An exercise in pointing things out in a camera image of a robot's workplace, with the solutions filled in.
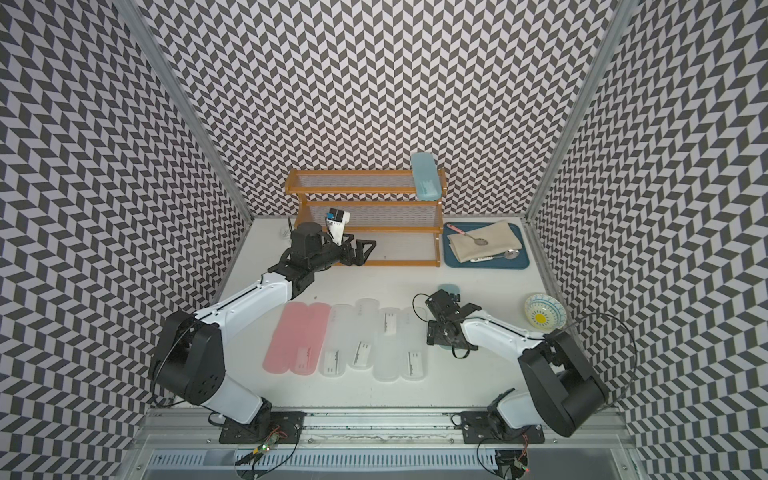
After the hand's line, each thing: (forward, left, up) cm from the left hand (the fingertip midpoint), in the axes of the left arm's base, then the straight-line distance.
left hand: (365, 242), depth 84 cm
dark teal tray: (+8, -28, -21) cm, 36 cm away
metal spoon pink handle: (+17, -39, -21) cm, 47 cm away
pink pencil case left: (-20, +24, -20) cm, 37 cm away
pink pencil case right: (-26, +16, -19) cm, 36 cm away
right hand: (-21, -25, -22) cm, 39 cm away
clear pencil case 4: (-22, -14, -19) cm, 32 cm away
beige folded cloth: (+19, -48, -21) cm, 56 cm away
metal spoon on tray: (+9, -49, -18) cm, 53 cm away
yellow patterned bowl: (-12, -55, -20) cm, 60 cm away
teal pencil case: (+21, -19, +7) cm, 29 cm away
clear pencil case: (-21, +8, -21) cm, 31 cm away
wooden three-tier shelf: (+35, -3, -20) cm, 40 cm away
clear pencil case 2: (-18, +1, -21) cm, 28 cm away
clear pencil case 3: (-22, -6, -22) cm, 32 cm away
